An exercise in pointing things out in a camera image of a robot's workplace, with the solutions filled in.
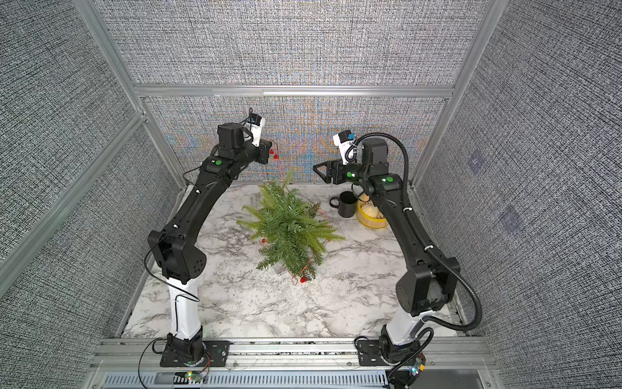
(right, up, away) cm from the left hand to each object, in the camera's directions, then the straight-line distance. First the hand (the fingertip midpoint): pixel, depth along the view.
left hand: (274, 138), depth 82 cm
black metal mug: (+27, -22, +20) cm, 40 cm away
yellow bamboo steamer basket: (+36, -26, +20) cm, 49 cm away
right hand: (+16, -8, -8) cm, 20 cm away
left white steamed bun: (+38, -25, +19) cm, 49 cm away
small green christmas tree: (+6, -29, -13) cm, 32 cm away
